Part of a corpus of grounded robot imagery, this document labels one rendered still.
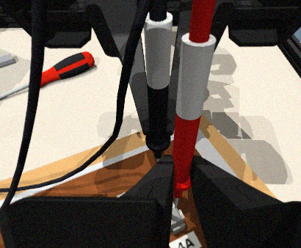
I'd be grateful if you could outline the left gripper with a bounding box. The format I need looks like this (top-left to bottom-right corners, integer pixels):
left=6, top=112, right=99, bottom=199
left=0, top=0, right=301, bottom=136

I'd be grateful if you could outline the black tester probe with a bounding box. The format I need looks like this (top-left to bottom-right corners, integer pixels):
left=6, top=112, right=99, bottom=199
left=144, top=0, right=173, bottom=162

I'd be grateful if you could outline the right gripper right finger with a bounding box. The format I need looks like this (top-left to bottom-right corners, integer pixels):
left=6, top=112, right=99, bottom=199
left=190, top=155, right=301, bottom=248

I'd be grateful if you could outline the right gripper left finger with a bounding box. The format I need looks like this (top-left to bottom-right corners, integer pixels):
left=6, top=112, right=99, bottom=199
left=0, top=155, right=174, bottom=248

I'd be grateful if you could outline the red and black screwdriver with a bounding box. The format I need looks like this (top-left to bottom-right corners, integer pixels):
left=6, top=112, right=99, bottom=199
left=0, top=51, right=95, bottom=100

